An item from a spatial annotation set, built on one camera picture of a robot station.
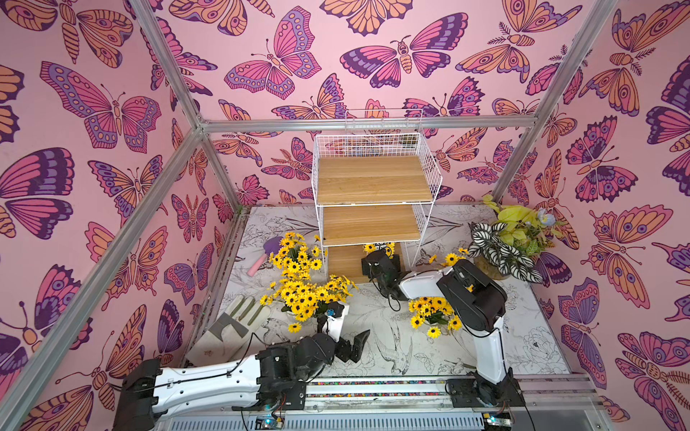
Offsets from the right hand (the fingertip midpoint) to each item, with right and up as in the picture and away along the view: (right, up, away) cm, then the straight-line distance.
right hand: (378, 254), depth 100 cm
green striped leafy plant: (+38, +7, -21) cm, 44 cm away
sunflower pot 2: (-25, -11, -24) cm, 36 cm away
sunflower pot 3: (-15, -8, -18) cm, 24 cm away
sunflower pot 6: (+13, -14, -25) cm, 32 cm away
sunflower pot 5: (+21, 0, -16) cm, 27 cm away
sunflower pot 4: (+2, +3, -13) cm, 14 cm away
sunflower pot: (-29, 0, -11) cm, 31 cm away
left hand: (-8, -17, -27) cm, 32 cm away
